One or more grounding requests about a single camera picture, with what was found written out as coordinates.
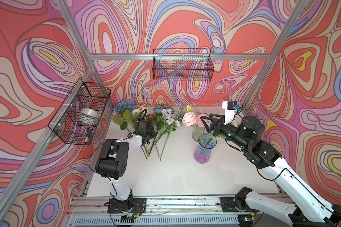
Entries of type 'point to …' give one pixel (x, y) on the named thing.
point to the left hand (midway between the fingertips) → (155, 130)
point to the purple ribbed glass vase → (206, 142)
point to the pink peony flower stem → (189, 119)
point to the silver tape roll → (88, 116)
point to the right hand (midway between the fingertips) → (205, 119)
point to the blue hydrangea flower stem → (124, 105)
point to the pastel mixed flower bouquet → (166, 119)
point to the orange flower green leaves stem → (125, 120)
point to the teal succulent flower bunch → (168, 112)
